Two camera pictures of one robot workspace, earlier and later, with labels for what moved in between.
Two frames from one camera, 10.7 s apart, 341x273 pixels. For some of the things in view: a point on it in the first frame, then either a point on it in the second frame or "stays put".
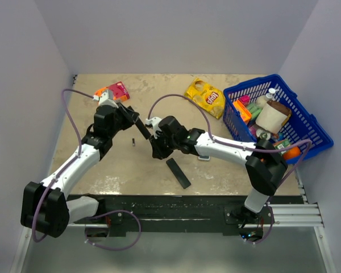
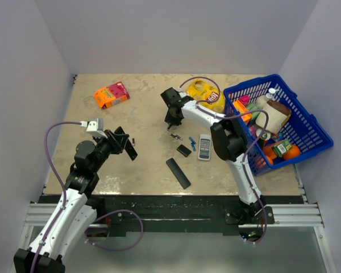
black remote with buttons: [138, 123] → [131, 150]
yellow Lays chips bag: [209, 98] stays put
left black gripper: [128, 115] → [116, 141]
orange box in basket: [244, 114] stays put
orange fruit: [291, 152] stays put
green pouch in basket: [254, 110] stays put
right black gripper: [158, 152] → [169, 120]
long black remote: [180, 176] stays put
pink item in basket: [245, 99] stays put
